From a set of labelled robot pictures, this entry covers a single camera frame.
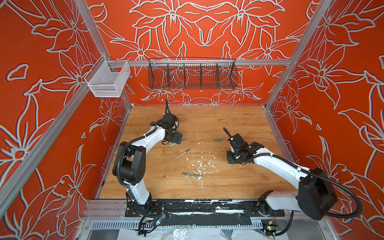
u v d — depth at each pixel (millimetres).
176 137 836
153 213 725
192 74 976
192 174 837
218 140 1001
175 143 832
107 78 930
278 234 669
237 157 627
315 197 410
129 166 470
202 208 742
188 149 948
